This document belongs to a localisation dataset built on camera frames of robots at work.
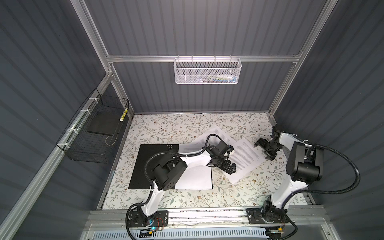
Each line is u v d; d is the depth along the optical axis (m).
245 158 0.96
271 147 0.82
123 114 0.82
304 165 0.50
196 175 0.90
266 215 0.69
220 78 0.92
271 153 0.86
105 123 0.75
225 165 0.80
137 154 0.96
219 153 0.72
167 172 0.53
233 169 0.81
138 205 0.65
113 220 0.76
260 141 0.91
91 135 0.72
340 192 0.44
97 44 0.80
